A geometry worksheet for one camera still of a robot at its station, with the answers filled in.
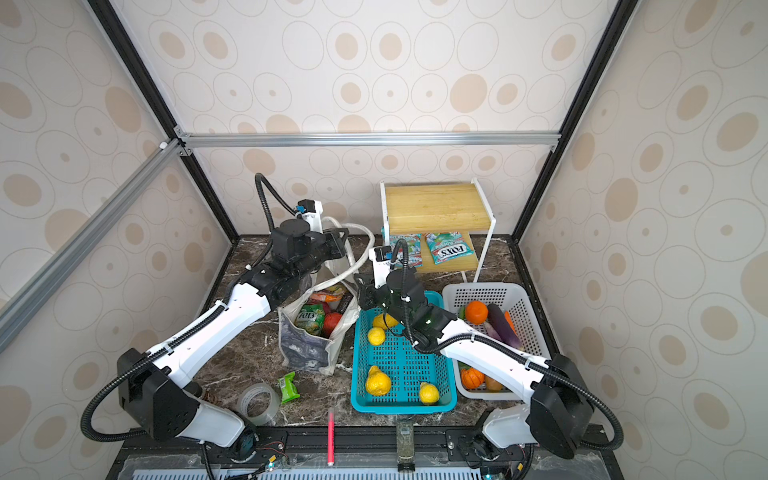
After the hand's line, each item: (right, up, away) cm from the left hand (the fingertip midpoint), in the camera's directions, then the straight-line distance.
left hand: (356, 226), depth 72 cm
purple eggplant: (+43, -29, +20) cm, 55 cm away
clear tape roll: (-23, -47, +9) cm, 53 cm away
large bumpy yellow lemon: (+5, -40, +6) cm, 41 cm away
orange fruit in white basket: (+35, -24, +20) cm, 47 cm away
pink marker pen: (-7, -53, +3) cm, 53 cm away
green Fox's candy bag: (+26, -4, +20) cm, 33 cm away
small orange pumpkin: (+30, -40, +8) cm, 50 cm away
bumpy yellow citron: (+5, -27, +19) cm, 33 cm away
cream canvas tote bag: (-13, -32, +4) cm, 35 cm away
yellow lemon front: (+18, -43, +6) cm, 47 cm away
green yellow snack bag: (-14, -24, +11) cm, 30 cm away
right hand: (0, -12, +2) cm, 12 cm away
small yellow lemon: (+4, -31, +16) cm, 35 cm away
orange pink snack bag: (-11, -19, +18) cm, 29 cm away
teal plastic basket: (+8, -41, +13) cm, 44 cm away
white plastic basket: (+29, -20, +23) cm, 42 cm away
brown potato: (+36, -42, +8) cm, 55 cm away
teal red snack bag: (+16, -4, +21) cm, 26 cm away
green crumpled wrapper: (-19, -43, +9) cm, 48 cm away
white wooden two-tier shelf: (+26, +7, +12) cm, 30 cm away
